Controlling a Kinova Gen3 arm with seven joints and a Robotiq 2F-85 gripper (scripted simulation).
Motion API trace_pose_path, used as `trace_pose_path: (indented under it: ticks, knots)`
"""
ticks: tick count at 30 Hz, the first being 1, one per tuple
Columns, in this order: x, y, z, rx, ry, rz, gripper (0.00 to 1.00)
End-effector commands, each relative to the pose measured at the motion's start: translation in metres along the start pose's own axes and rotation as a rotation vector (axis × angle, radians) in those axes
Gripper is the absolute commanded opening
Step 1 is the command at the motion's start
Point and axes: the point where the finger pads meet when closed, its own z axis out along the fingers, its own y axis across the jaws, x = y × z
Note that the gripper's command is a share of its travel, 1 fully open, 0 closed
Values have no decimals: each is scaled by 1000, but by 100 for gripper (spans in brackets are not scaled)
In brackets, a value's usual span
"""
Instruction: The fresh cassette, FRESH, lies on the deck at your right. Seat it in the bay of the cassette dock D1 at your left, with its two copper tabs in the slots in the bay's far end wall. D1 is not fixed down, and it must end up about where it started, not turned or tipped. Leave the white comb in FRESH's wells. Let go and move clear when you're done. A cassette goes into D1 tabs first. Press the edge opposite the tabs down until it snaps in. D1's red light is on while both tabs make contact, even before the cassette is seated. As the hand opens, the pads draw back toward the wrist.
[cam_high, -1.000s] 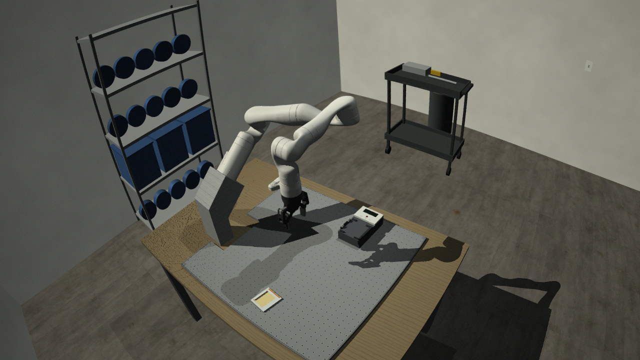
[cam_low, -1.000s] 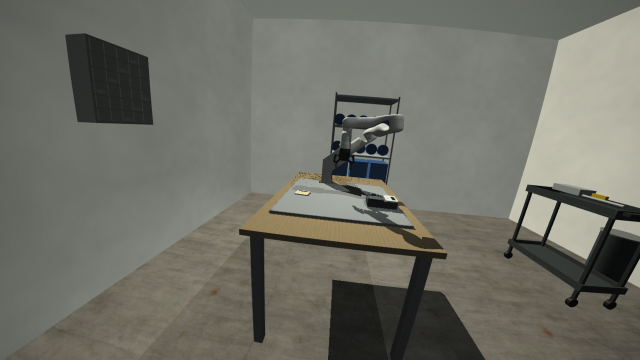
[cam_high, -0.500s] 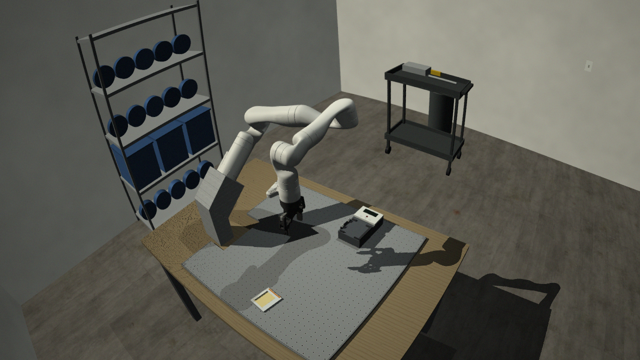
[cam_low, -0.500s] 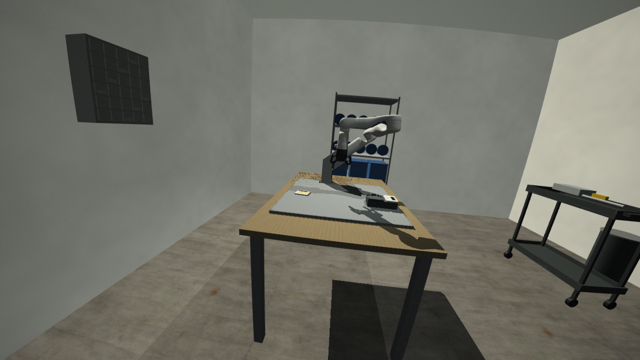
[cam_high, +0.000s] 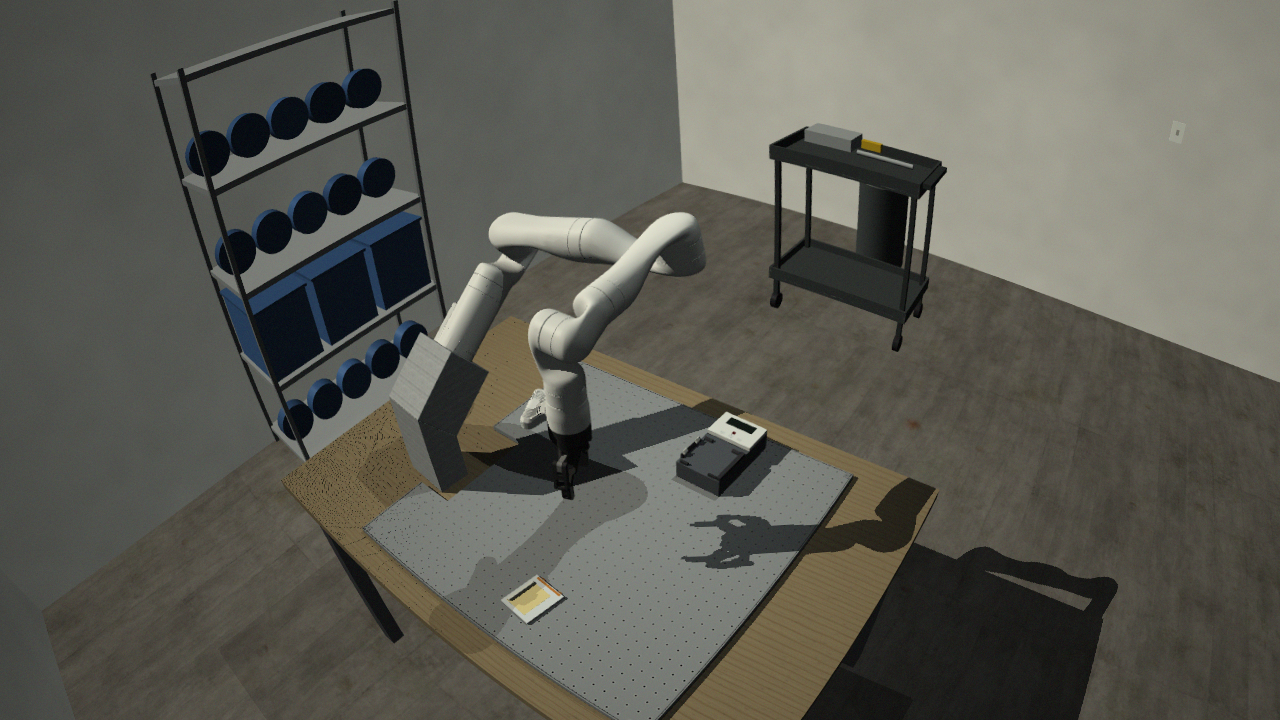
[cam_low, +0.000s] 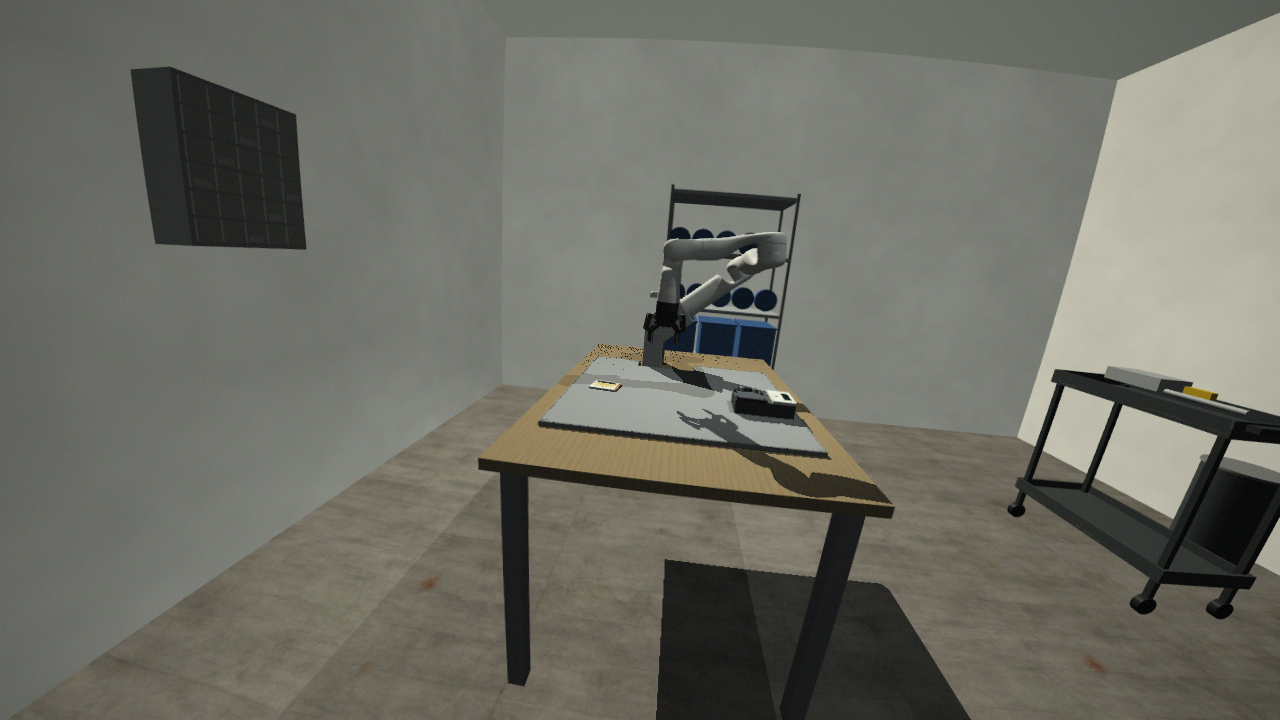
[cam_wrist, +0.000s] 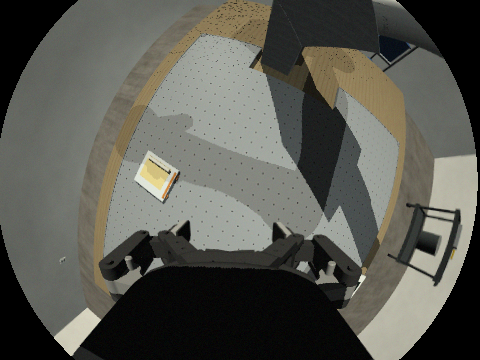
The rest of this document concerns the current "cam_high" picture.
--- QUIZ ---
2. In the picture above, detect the grey flat work mat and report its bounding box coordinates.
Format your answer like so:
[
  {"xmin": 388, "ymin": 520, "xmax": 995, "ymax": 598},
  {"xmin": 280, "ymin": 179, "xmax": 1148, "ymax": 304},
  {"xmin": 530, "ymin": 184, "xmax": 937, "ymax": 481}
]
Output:
[{"xmin": 362, "ymin": 361, "xmax": 852, "ymax": 720}]

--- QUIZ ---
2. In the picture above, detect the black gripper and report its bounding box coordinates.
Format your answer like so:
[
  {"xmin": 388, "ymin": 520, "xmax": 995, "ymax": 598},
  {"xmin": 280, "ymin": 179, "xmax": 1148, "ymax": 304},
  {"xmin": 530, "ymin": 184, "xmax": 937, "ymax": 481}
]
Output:
[{"xmin": 548, "ymin": 421, "xmax": 593, "ymax": 500}]

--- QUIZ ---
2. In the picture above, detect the black dock with white console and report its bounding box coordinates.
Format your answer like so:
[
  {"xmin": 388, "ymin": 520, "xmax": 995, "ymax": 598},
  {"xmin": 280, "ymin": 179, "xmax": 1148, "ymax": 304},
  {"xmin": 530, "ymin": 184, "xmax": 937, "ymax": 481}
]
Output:
[{"xmin": 676, "ymin": 413, "xmax": 767, "ymax": 496}]

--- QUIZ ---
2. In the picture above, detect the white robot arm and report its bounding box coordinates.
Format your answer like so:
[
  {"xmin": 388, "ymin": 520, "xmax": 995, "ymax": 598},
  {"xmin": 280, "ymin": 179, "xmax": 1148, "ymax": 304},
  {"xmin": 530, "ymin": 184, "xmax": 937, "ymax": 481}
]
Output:
[{"xmin": 435, "ymin": 211, "xmax": 707, "ymax": 436}]

